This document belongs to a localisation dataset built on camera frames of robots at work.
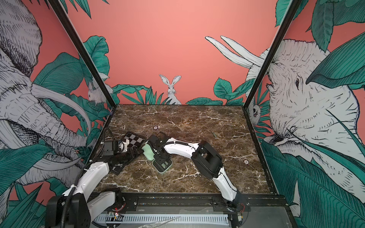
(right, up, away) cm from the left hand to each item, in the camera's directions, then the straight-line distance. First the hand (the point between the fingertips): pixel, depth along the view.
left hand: (141, 151), depth 85 cm
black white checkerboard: (-9, +5, +10) cm, 14 cm away
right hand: (+11, -5, +4) cm, 13 cm away
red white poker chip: (+67, -8, +5) cm, 67 cm away
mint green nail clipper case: (+4, -2, +3) cm, 5 cm away
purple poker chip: (+4, +13, +21) cm, 25 cm away
